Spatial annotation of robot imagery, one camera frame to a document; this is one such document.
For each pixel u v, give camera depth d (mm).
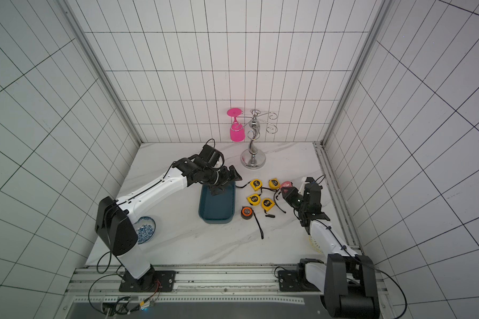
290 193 762
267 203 920
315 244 813
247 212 876
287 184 869
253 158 1106
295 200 767
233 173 726
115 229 447
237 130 1027
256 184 988
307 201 657
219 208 906
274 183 997
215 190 788
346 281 409
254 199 928
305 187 693
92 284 671
